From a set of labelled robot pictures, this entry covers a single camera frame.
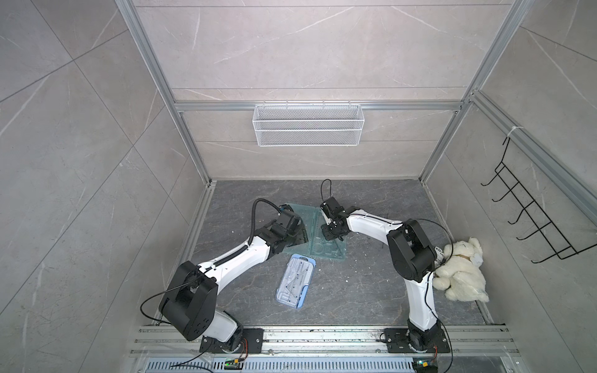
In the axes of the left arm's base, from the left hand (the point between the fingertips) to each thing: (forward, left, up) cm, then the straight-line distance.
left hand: (302, 230), depth 86 cm
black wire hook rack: (-21, -66, +21) cm, 73 cm away
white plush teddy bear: (-18, -53, -2) cm, 56 cm away
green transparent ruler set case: (0, -6, -12) cm, 13 cm away
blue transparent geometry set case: (-17, +4, -10) cm, 20 cm away
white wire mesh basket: (+43, -3, +17) cm, 47 cm away
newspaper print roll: (-7, -54, -10) cm, 55 cm away
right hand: (+6, -12, -12) cm, 18 cm away
